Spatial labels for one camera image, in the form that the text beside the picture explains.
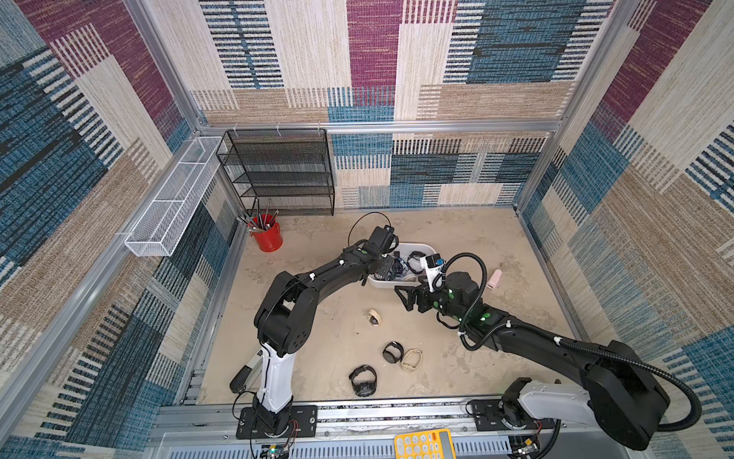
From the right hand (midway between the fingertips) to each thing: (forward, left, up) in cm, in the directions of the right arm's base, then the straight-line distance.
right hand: (410, 286), depth 83 cm
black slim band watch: (-14, +5, -13) cm, 20 cm away
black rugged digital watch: (+18, -4, -10) cm, 21 cm away
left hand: (+14, +8, -5) cm, 17 cm away
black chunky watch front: (-24, +14, -9) cm, 29 cm away
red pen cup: (+25, +48, -7) cm, 54 cm away
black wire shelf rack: (+47, +43, +6) cm, 64 cm away
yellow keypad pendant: (-36, -2, -12) cm, 38 cm away
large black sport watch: (+15, +2, -12) cm, 19 cm away
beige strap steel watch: (-5, +10, -10) cm, 15 cm away
